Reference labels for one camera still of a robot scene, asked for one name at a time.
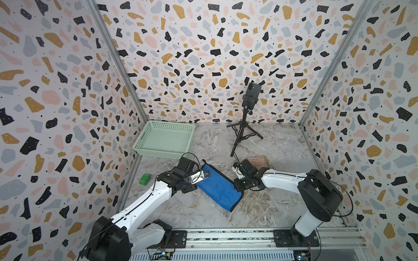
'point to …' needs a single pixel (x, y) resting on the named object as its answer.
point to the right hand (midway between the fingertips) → (234, 187)
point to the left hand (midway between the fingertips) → (192, 176)
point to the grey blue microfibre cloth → (220, 188)
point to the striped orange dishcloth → (259, 161)
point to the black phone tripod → (244, 131)
